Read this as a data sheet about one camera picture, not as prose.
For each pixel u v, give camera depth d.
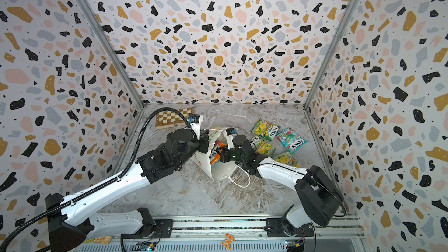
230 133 0.76
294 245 0.72
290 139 1.00
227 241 0.70
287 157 0.93
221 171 0.78
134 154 0.46
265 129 1.05
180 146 0.49
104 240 0.70
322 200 0.43
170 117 1.10
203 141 0.60
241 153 0.66
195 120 0.58
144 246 0.70
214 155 0.82
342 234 0.73
